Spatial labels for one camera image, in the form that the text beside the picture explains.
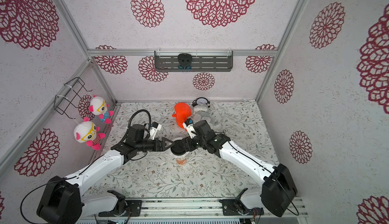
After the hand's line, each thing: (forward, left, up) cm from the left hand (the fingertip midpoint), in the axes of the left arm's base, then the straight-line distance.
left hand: (170, 145), depth 80 cm
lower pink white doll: (+5, +44, +5) cm, 45 cm away
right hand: (+1, -7, +3) cm, 8 cm away
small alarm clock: (+47, -18, -15) cm, 53 cm away
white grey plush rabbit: (+27, -17, -7) cm, 33 cm away
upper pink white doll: (+26, +47, +2) cm, 54 cm away
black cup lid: (-4, -4, +4) cm, 7 cm away
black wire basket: (+21, +52, +17) cm, 59 cm away
